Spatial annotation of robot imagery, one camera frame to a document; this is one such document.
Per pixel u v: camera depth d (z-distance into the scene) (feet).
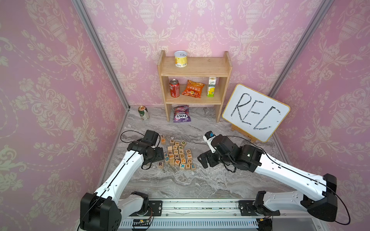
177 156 2.94
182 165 2.86
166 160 2.93
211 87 3.00
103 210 1.25
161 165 2.86
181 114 3.69
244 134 3.30
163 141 3.19
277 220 2.39
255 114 3.02
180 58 2.60
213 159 2.04
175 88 2.98
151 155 2.21
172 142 3.18
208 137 2.05
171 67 2.74
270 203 1.98
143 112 3.46
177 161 2.88
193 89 3.19
